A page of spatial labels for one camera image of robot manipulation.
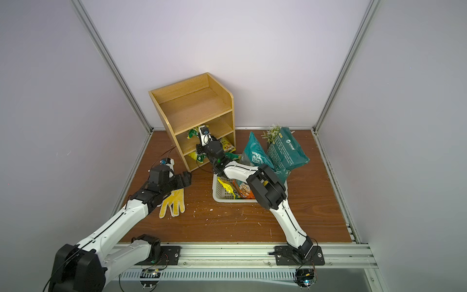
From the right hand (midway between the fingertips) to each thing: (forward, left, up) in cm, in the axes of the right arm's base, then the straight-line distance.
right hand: (200, 131), depth 88 cm
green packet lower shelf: (-3, +3, -18) cm, 19 cm away
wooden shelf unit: (+11, +6, +8) cm, 15 cm away
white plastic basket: (-27, -11, -16) cm, 33 cm away
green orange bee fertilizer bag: (-25, -22, -14) cm, 36 cm away
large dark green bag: (-15, -39, +1) cm, 42 cm away
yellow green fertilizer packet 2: (0, +4, -2) cm, 4 cm away
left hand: (-19, +6, -11) cm, 22 cm away
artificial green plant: (+4, -36, -6) cm, 37 cm away
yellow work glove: (-27, +12, -21) cm, 36 cm away
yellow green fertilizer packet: (-22, -14, -15) cm, 30 cm away
